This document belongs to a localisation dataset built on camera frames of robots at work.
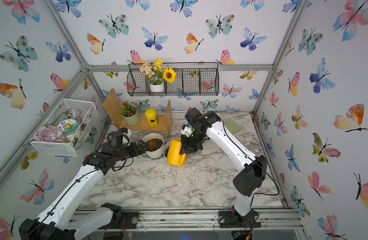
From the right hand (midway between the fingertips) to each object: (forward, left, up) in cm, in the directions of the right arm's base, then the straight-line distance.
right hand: (182, 152), depth 71 cm
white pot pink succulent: (+10, +11, -14) cm, 21 cm away
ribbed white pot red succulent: (+12, +18, -15) cm, 26 cm away
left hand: (+5, +21, -4) cm, 22 cm away
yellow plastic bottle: (+29, +22, -8) cm, 37 cm away
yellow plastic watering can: (0, +4, -5) cm, 6 cm away
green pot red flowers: (+29, +36, -7) cm, 46 cm away
